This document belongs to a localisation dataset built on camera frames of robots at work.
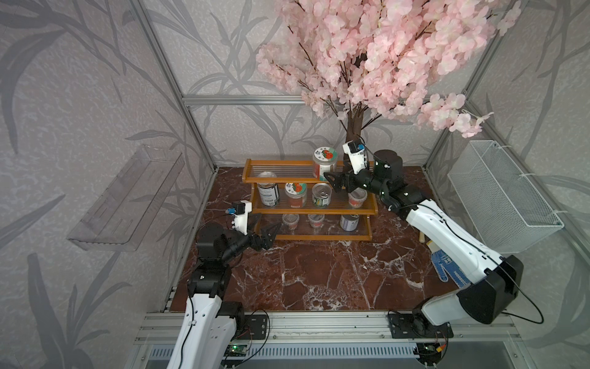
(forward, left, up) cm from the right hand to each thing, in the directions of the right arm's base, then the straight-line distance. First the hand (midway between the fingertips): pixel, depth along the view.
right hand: (335, 166), depth 73 cm
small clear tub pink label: (-2, -9, -14) cm, 17 cm away
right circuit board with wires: (-46, -29, -38) cm, 66 cm away
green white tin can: (-2, +23, -12) cm, 26 cm away
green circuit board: (-45, +32, -35) cm, 65 cm away
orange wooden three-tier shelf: (-2, +9, -20) cm, 22 cm away
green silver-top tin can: (0, +4, -15) cm, 16 cm away
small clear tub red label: (-3, +16, -27) cm, 32 cm away
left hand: (-15, +20, -9) cm, 27 cm away
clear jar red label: (-2, +13, -12) cm, 18 cm away
